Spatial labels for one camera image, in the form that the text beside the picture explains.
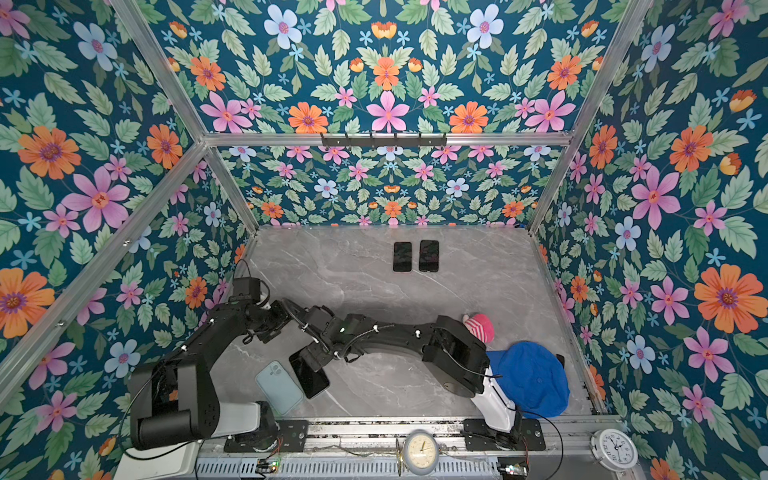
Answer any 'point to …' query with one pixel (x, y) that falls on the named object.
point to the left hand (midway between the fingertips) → (294, 311)
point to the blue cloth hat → (534, 378)
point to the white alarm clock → (614, 449)
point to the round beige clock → (421, 452)
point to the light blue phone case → (281, 389)
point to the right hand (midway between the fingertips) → (317, 346)
